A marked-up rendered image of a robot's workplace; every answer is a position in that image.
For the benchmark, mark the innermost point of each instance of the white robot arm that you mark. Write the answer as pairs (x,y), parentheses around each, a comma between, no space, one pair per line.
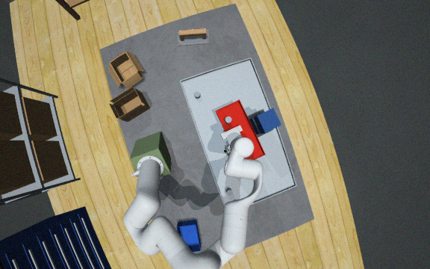
(161,235)

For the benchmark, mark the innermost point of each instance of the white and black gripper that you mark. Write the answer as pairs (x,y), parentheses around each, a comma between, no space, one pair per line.
(227,149)

